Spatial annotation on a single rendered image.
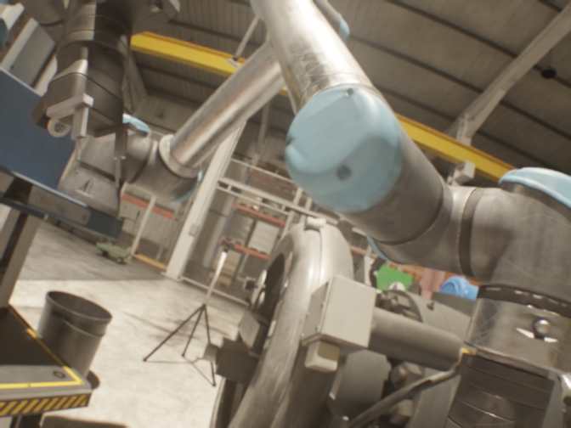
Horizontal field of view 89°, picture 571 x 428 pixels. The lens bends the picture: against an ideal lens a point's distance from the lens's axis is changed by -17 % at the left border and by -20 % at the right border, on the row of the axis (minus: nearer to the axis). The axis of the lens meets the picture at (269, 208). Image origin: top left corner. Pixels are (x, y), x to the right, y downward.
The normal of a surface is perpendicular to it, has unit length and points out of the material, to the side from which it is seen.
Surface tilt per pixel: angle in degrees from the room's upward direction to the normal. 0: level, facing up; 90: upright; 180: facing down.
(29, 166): 90
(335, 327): 68
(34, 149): 90
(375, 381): 78
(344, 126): 94
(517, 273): 90
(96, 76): 63
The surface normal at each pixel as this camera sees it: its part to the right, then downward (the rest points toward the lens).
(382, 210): 0.12, 0.75
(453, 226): -0.77, -0.14
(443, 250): -0.74, 0.39
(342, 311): 0.25, -0.49
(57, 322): 0.00, -0.14
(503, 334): -0.78, -0.40
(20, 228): 0.85, 0.23
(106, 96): 0.96, -0.12
